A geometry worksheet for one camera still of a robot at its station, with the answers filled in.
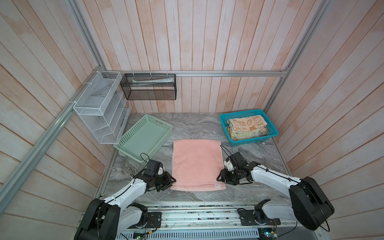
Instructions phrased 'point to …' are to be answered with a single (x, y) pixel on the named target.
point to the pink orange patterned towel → (246, 124)
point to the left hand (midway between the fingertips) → (174, 184)
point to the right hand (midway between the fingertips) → (220, 179)
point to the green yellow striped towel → (237, 135)
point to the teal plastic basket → (272, 131)
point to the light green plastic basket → (144, 139)
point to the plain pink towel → (196, 165)
